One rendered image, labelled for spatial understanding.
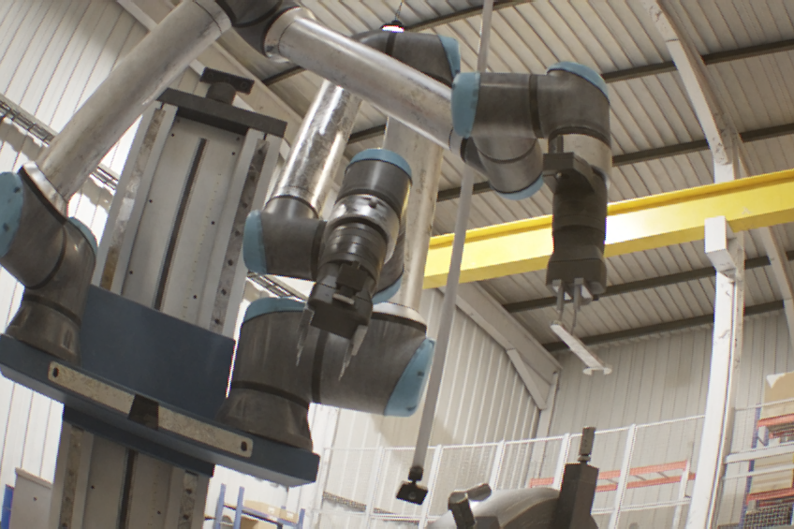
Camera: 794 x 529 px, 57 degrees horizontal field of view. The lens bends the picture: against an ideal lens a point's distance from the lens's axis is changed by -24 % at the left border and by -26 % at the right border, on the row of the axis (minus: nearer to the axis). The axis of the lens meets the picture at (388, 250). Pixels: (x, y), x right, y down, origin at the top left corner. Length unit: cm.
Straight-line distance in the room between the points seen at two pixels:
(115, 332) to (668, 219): 857
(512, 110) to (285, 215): 40
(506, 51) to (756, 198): 398
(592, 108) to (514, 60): 1011
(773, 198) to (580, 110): 833
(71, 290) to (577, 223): 89
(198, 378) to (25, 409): 811
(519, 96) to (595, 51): 974
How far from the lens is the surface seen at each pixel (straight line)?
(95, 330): 170
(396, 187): 126
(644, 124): 1181
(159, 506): 174
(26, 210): 144
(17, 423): 966
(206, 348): 172
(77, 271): 157
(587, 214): 109
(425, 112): 136
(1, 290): 968
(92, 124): 146
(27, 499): 184
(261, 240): 136
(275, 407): 156
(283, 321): 161
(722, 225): 921
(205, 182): 193
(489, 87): 118
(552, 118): 116
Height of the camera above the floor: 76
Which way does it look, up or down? 25 degrees up
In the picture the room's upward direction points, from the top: 11 degrees clockwise
